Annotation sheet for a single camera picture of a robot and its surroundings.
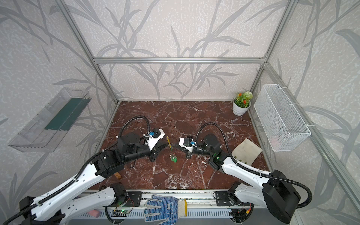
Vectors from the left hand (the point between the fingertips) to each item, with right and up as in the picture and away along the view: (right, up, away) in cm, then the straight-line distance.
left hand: (168, 140), depth 66 cm
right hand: (+2, 0, +2) cm, 3 cm away
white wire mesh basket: (+52, +7, -5) cm, 53 cm away
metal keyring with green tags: (+1, -9, +6) cm, 11 cm away
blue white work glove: (0, -36, +5) cm, 37 cm away
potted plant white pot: (+48, +14, +39) cm, 63 cm away
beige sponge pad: (+47, -13, +25) cm, 55 cm away
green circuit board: (-23, -37, +5) cm, 44 cm away
